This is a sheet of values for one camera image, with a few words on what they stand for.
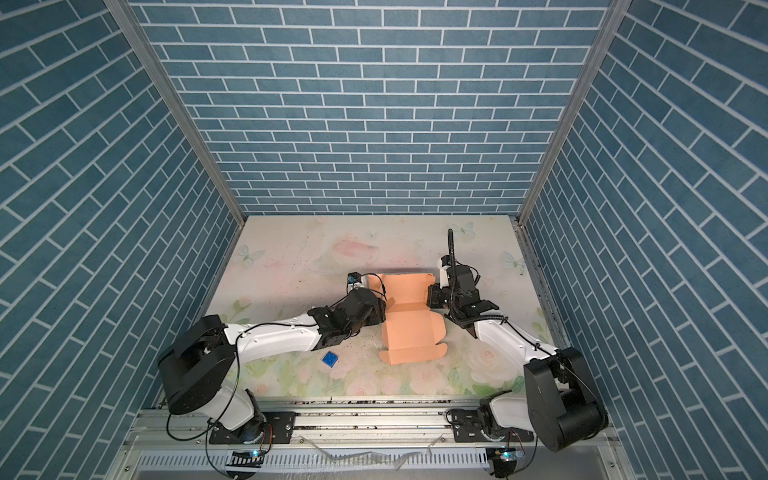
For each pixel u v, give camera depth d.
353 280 0.77
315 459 0.71
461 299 0.68
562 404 0.42
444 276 0.80
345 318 0.65
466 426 0.74
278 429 0.74
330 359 0.83
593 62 0.79
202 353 0.50
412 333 0.89
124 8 0.69
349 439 0.74
